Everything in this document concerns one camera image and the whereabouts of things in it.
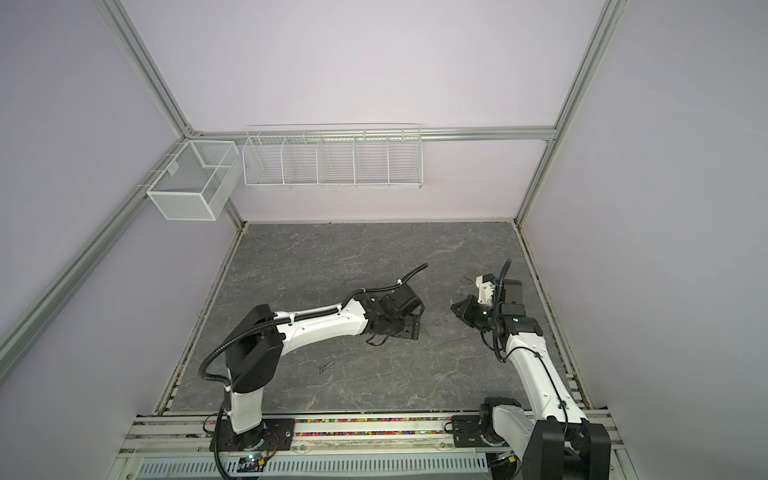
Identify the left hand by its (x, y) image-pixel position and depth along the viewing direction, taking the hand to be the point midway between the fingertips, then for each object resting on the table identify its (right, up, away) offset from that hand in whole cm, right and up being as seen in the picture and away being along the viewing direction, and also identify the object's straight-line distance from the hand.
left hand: (408, 332), depth 84 cm
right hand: (+13, +7, -2) cm, 15 cm away
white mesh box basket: (-71, +47, +16) cm, 87 cm away
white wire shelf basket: (-25, +55, +15) cm, 62 cm away
